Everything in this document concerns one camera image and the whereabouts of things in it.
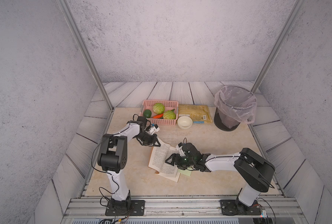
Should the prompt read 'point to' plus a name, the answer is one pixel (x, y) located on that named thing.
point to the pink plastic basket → (169, 105)
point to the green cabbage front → (169, 115)
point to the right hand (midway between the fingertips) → (168, 164)
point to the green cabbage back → (158, 108)
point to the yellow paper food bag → (199, 114)
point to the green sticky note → (186, 172)
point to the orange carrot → (158, 116)
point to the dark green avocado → (147, 113)
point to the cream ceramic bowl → (184, 122)
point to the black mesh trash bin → (224, 122)
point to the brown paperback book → (157, 159)
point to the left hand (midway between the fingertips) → (161, 145)
